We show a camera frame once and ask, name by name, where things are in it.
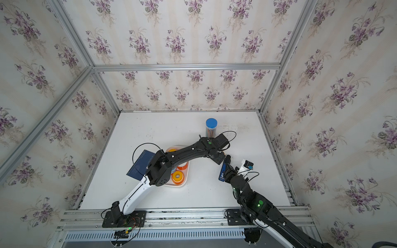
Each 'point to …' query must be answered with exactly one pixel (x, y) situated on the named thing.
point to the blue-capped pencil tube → (211, 124)
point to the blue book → (138, 169)
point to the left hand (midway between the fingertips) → (219, 158)
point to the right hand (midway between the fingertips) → (231, 167)
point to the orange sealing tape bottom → (178, 183)
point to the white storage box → (185, 171)
